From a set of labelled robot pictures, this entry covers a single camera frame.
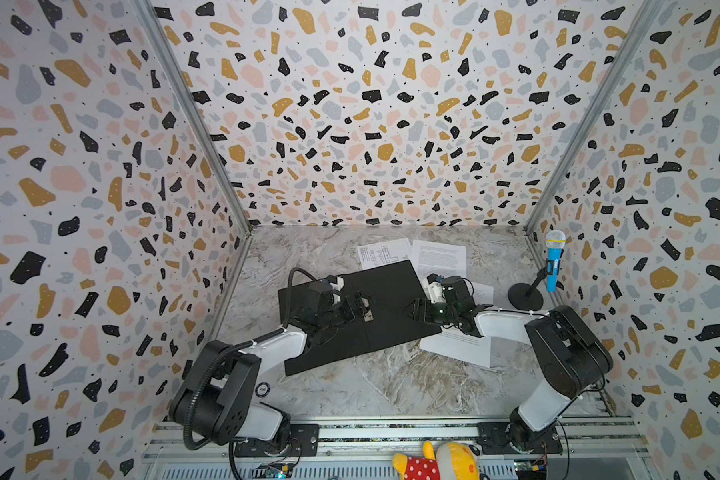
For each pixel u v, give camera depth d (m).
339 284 0.85
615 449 0.75
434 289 0.88
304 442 0.73
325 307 0.74
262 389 0.82
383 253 1.14
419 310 0.83
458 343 0.92
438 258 1.13
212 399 0.43
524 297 1.02
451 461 0.65
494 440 0.74
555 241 0.83
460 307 0.76
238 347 0.47
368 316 0.97
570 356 0.47
